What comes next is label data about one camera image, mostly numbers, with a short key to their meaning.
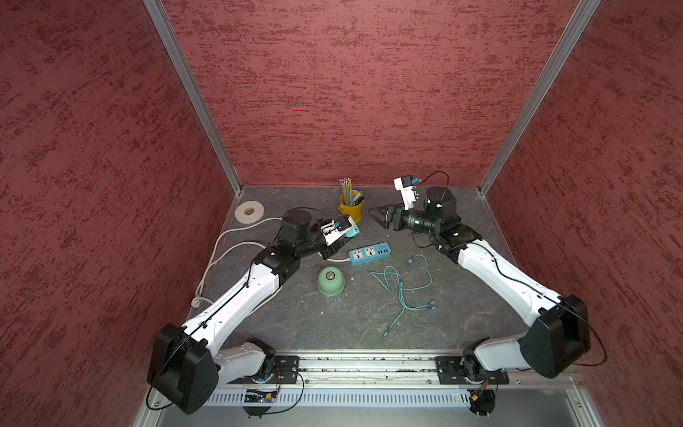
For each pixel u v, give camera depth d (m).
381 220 0.67
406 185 0.67
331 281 0.81
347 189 1.00
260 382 0.71
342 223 0.62
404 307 0.85
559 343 0.41
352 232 0.73
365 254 0.96
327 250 0.69
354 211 1.02
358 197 1.03
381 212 0.66
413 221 0.65
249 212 1.12
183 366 0.38
